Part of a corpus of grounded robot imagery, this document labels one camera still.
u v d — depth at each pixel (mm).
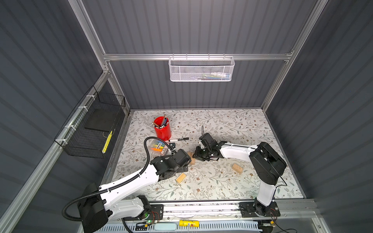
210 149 722
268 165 494
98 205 396
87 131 720
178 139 1018
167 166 558
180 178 843
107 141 691
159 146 963
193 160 898
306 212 747
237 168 863
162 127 892
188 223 688
